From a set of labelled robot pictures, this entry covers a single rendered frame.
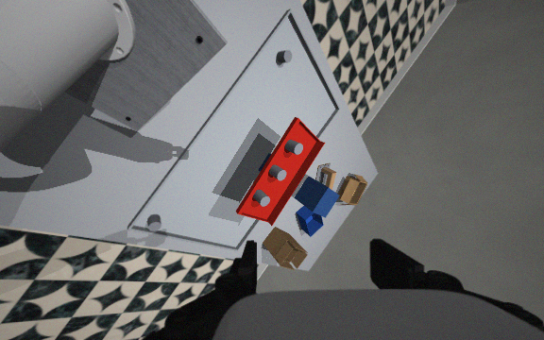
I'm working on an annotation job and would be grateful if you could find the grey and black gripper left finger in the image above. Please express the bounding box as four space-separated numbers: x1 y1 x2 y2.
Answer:
142 240 257 340

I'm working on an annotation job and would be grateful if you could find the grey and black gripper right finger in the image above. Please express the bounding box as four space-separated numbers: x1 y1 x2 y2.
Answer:
370 239 544 332

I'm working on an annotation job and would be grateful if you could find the grey cylinder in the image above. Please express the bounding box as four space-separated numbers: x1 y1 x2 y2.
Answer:
285 140 303 155
147 214 162 231
269 164 287 180
253 190 270 207
277 50 292 63

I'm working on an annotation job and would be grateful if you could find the blue open bin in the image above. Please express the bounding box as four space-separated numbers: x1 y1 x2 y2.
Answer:
297 206 323 237

